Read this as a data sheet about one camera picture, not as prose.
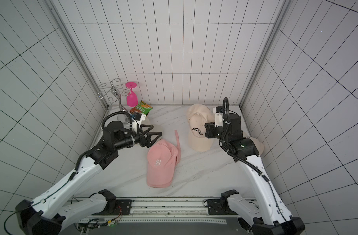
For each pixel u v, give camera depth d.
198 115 0.72
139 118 0.59
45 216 0.38
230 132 0.50
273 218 0.36
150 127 0.71
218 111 0.60
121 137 0.55
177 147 0.94
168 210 0.73
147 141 0.60
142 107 1.07
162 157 0.81
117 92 0.92
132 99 1.03
